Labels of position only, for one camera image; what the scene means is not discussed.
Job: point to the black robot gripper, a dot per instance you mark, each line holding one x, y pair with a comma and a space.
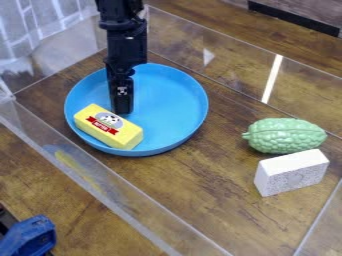
127, 48

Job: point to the yellow butter brick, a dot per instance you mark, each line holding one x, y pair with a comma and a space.
107, 127

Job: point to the blue round tray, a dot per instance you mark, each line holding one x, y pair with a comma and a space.
169, 107

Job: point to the white foam brick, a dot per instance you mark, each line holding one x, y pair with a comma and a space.
290, 172

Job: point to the white checkered cloth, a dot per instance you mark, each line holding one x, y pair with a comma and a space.
31, 20

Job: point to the green bitter gourd toy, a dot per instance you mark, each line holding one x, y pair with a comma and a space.
283, 135

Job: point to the clear acrylic enclosure wall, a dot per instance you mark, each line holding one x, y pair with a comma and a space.
186, 203

